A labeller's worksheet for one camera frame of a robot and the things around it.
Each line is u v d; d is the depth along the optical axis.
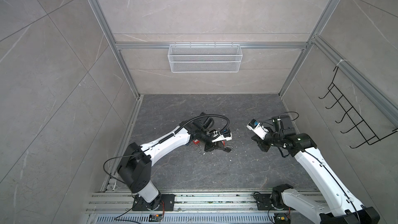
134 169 0.43
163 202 0.73
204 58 1.01
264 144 0.66
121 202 0.75
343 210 0.38
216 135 0.65
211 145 0.67
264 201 0.73
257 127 0.65
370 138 0.57
